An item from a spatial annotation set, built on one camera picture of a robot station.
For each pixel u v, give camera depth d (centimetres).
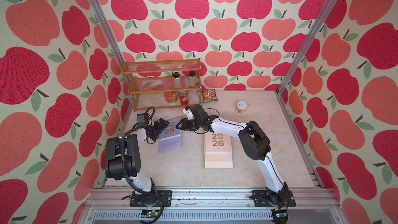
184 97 104
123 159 45
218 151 84
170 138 93
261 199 73
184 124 84
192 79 98
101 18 81
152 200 69
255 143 56
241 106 105
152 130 83
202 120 77
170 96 112
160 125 88
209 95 115
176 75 96
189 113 87
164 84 115
